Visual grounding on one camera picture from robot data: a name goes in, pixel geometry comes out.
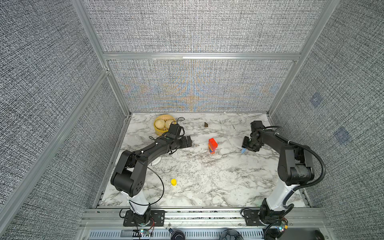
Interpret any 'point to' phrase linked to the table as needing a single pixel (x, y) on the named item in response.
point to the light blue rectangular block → (243, 150)
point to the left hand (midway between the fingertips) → (186, 142)
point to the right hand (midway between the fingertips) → (245, 145)
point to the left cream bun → (159, 123)
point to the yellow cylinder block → (173, 182)
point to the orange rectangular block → (213, 152)
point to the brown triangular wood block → (206, 124)
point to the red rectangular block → (213, 143)
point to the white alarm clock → (156, 161)
